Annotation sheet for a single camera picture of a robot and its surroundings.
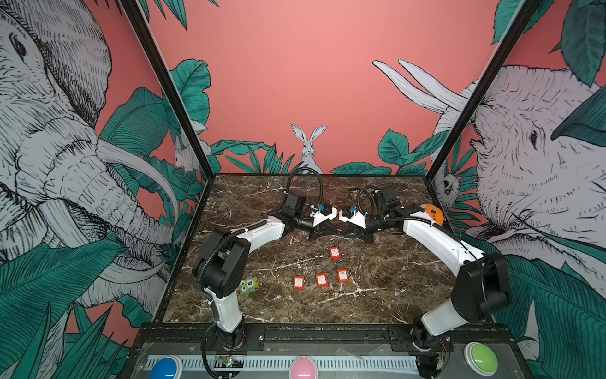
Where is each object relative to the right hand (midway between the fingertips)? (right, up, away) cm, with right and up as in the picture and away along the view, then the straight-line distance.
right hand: (343, 228), depth 81 cm
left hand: (-1, 0, 0) cm, 2 cm away
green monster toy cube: (-34, -21, +3) cm, 40 cm away
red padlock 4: (+1, -18, +5) cm, 19 cm away
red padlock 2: (-16, -20, +3) cm, 26 cm away
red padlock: (-2, -12, +12) cm, 17 cm away
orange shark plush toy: (+40, +4, +14) cm, 43 cm away
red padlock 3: (-7, -20, +4) cm, 22 cm away
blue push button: (-54, -39, -13) cm, 68 cm away
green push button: (+40, -38, -11) cm, 57 cm away
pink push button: (-13, -40, -12) cm, 44 cm away
